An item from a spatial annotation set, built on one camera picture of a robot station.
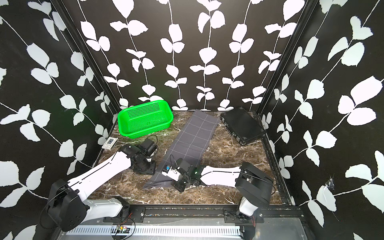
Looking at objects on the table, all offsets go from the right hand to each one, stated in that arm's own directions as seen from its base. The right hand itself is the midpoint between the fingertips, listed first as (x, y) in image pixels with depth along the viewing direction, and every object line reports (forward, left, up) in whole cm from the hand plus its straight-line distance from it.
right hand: (171, 182), depth 80 cm
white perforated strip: (-22, +3, -6) cm, 23 cm away
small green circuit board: (-21, +22, -5) cm, 31 cm away
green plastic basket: (+49, +30, -4) cm, 58 cm away
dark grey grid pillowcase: (+27, -9, -5) cm, 29 cm away
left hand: (+5, +10, +4) cm, 12 cm away
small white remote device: (+26, +45, -2) cm, 52 cm away
